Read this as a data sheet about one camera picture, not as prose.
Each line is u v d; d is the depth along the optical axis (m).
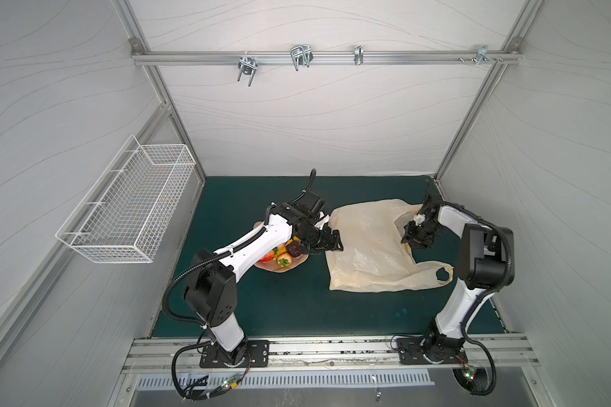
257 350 0.74
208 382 0.70
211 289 0.44
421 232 0.84
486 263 0.51
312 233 0.69
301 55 0.77
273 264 0.88
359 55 0.79
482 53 0.77
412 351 0.73
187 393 0.67
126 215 0.68
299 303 0.84
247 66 0.79
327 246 0.70
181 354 0.65
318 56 0.79
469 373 0.72
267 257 0.88
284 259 0.86
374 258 0.88
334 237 0.72
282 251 0.91
